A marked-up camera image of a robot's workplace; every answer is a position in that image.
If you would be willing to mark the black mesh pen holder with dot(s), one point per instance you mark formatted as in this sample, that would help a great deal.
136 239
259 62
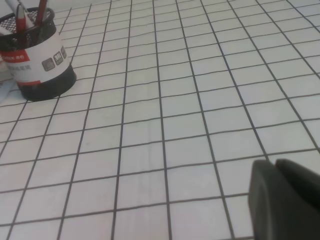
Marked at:
37 59

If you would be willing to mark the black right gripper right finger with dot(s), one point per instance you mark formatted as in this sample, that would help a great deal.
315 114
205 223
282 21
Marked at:
304 181

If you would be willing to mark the red pen in holder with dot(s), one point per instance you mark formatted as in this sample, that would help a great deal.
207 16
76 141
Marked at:
20 19

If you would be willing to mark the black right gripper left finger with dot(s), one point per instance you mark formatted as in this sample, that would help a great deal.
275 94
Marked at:
277 211

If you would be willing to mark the grey pen in holder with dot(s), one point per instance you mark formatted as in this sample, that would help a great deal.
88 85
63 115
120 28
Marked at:
13 5

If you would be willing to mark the red pencil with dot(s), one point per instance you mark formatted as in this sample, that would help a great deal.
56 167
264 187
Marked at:
41 12

